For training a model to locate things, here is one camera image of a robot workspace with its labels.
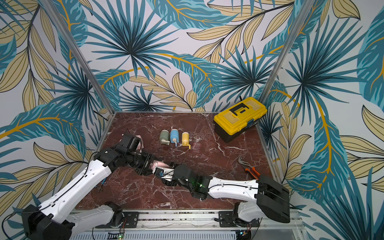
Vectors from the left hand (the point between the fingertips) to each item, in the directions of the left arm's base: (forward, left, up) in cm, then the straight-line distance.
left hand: (160, 166), depth 71 cm
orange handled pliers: (+9, -50, -20) cm, 54 cm away
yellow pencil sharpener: (+24, -10, -12) cm, 29 cm away
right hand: (+1, -1, -2) cm, 3 cm away
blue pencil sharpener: (+27, -3, -13) cm, 30 cm away
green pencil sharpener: (+26, +3, -13) cm, 29 cm away
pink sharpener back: (0, +2, +2) cm, 3 cm away
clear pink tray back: (+23, -18, -20) cm, 35 cm away
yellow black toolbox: (+31, -38, -3) cm, 49 cm away
